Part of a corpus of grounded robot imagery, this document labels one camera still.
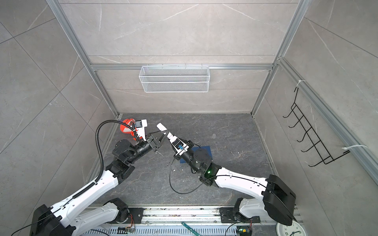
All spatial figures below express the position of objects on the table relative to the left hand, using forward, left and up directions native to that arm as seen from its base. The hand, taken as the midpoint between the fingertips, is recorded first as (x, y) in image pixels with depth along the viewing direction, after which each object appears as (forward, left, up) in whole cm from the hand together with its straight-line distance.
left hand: (168, 129), depth 64 cm
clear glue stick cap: (+21, -28, -36) cm, 50 cm away
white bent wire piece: (-9, +4, -2) cm, 11 cm away
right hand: (+1, -2, -5) cm, 6 cm away
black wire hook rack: (-13, -66, -3) cm, 67 cm away
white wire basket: (+50, 0, -7) cm, 51 cm away
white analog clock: (-36, -57, -32) cm, 75 cm away
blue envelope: (+1, -5, -34) cm, 35 cm away
